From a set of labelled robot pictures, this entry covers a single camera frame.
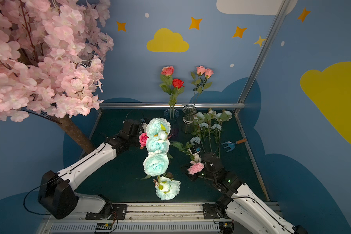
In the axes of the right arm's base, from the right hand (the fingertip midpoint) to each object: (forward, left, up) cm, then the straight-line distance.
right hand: (185, 165), depth 73 cm
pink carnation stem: (-7, -3, +15) cm, 17 cm away
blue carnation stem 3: (+36, -24, -14) cm, 46 cm away
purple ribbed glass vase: (+35, +10, 0) cm, 36 cm away
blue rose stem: (+47, -18, -13) cm, 52 cm away
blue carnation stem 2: (+46, -10, -13) cm, 49 cm away
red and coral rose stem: (+44, +10, +15) cm, 47 cm away
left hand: (+15, +16, +3) cm, 22 cm away
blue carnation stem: (+25, -7, -13) cm, 29 cm away
